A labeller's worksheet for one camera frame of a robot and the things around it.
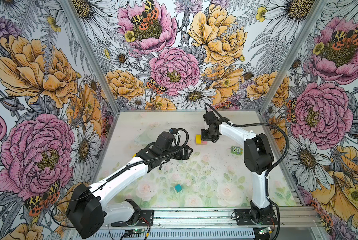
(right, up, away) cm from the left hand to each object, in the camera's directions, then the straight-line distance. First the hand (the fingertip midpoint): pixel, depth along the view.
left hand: (183, 154), depth 79 cm
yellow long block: (+9, +5, +21) cm, 23 cm away
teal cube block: (-3, -19, +5) cm, 20 cm away
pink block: (+14, +4, +21) cm, 25 cm away
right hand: (+14, +4, +18) cm, 23 cm away
